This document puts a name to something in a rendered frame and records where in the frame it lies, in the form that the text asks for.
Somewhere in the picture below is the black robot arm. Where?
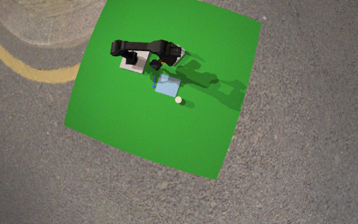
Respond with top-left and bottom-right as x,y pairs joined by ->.
111,39 -> 181,67

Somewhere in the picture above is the light blue flat slab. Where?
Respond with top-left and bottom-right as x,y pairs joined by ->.
155,74 -> 181,97

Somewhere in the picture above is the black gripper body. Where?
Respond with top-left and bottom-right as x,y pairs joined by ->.
149,42 -> 176,70

